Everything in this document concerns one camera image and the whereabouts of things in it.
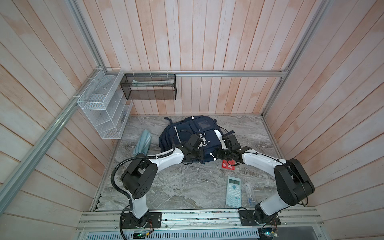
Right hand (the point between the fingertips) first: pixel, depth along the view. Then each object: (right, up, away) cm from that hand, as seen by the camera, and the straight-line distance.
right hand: (215, 153), depth 93 cm
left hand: (-9, -1, -3) cm, 9 cm away
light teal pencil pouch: (-47, +6, +3) cm, 47 cm away
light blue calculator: (+9, -20, -11) cm, 24 cm away
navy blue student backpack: (-27, +12, +6) cm, 30 cm away
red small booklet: (+7, -7, 0) cm, 10 cm away
